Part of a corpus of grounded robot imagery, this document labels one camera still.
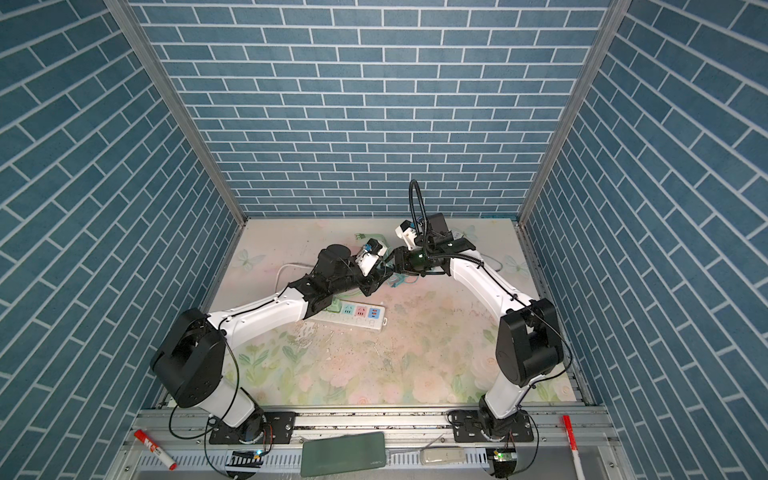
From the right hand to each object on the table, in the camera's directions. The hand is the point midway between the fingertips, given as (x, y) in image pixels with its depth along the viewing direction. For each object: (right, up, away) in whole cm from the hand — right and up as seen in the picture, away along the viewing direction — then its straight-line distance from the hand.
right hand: (383, 264), depth 82 cm
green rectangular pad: (-13, -45, -11) cm, 49 cm away
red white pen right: (+46, -43, -12) cm, 64 cm away
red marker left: (-53, -43, -13) cm, 70 cm away
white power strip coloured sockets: (-6, -16, +9) cm, 20 cm away
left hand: (+1, -1, +1) cm, 2 cm away
